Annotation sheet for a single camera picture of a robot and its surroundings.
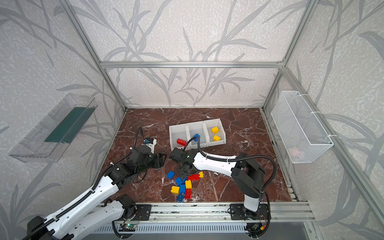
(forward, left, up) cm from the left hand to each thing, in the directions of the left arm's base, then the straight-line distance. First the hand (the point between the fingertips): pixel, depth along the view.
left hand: (165, 151), depth 78 cm
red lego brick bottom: (-17, -12, -14) cm, 26 cm away
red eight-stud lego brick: (-9, -15, -13) cm, 22 cm away
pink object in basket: (-2, -65, +6) cm, 65 cm away
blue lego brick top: (+19, -16, -14) cm, 29 cm away
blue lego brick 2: (-10, -7, -16) cm, 20 cm away
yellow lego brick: (+24, -29, -14) cm, 40 cm away
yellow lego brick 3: (-13, -12, -13) cm, 22 cm away
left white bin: (+22, -3, -15) cm, 27 cm away
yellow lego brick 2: (+17, -29, -13) cm, 36 cm away
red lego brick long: (+14, -6, -15) cm, 22 cm away
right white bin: (+27, -24, -12) cm, 38 cm away
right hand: (-5, -10, -11) cm, 15 cm away
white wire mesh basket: (-3, -61, +20) cm, 64 cm away
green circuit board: (-32, +16, -16) cm, 39 cm away
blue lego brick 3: (-15, -9, -13) cm, 22 cm away
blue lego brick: (-7, -2, -15) cm, 17 cm away
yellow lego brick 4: (-16, -5, -13) cm, 21 cm away
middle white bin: (+26, -18, -15) cm, 35 cm away
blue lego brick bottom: (-19, -9, -14) cm, 25 cm away
